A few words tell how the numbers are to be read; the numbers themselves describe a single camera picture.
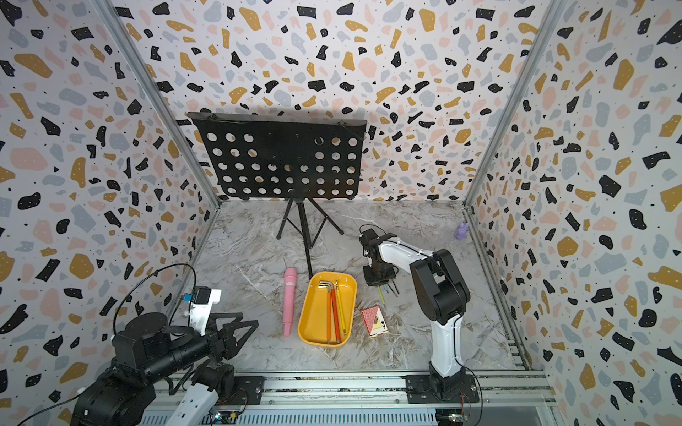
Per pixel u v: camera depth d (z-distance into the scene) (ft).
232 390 2.30
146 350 1.40
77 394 1.34
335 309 2.94
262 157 2.24
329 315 2.88
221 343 1.69
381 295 3.03
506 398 2.41
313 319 2.86
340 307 2.94
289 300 2.89
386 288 3.11
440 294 1.71
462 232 3.52
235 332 1.73
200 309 1.71
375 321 2.80
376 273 2.76
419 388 2.44
